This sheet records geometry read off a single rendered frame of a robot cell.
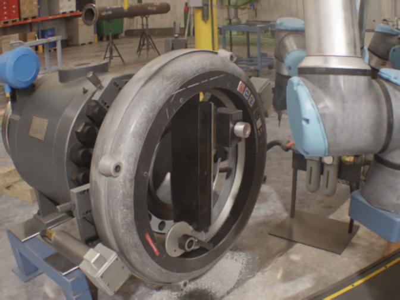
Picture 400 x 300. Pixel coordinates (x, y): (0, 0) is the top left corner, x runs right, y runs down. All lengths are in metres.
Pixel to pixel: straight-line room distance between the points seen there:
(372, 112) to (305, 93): 0.13
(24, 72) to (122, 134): 0.70
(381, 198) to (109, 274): 0.72
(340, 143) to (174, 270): 0.72
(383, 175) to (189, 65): 0.60
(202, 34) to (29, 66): 3.48
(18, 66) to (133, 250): 0.85
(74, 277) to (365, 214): 1.01
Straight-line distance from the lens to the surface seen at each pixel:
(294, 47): 1.03
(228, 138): 1.17
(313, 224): 2.18
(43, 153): 1.46
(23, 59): 1.59
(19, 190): 2.74
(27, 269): 1.94
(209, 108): 1.16
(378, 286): 1.27
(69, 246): 1.23
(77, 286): 1.49
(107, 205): 1.04
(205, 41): 4.86
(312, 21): 0.75
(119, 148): 1.00
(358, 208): 0.88
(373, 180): 0.85
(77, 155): 1.31
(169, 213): 1.35
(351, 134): 0.72
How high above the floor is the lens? 1.10
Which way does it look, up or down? 20 degrees down
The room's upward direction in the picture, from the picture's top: 2 degrees counter-clockwise
